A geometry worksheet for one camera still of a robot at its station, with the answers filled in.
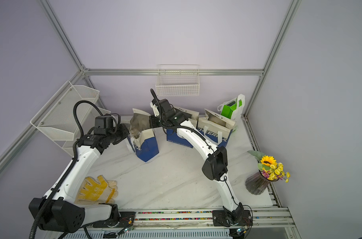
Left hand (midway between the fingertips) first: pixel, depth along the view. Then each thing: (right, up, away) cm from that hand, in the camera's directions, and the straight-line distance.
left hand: (128, 132), depth 79 cm
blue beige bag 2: (+48, +2, +2) cm, 48 cm away
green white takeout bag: (+59, +13, +7) cm, 61 cm away
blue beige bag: (+7, -5, +2) cm, 9 cm away
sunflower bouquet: (+69, -17, -13) cm, 72 cm away
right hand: (+12, +5, +4) cm, 13 cm away
